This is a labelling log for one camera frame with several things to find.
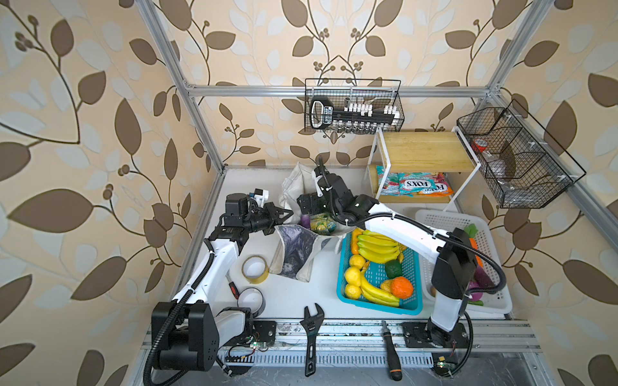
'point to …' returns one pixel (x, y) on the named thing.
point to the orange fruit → (401, 287)
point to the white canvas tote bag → (297, 250)
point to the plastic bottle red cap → (490, 158)
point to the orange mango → (354, 240)
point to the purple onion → (476, 296)
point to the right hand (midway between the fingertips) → (309, 198)
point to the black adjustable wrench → (311, 323)
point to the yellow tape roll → (260, 280)
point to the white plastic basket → (446, 222)
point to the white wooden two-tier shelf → (420, 165)
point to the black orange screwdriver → (393, 356)
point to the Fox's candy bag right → (442, 188)
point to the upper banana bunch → (379, 248)
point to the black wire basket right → (521, 164)
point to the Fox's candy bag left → (402, 183)
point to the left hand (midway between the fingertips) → (294, 212)
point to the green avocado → (393, 268)
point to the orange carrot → (470, 232)
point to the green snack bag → (322, 223)
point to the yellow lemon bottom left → (353, 292)
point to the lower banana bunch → (376, 295)
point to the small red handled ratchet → (232, 285)
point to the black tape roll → (259, 312)
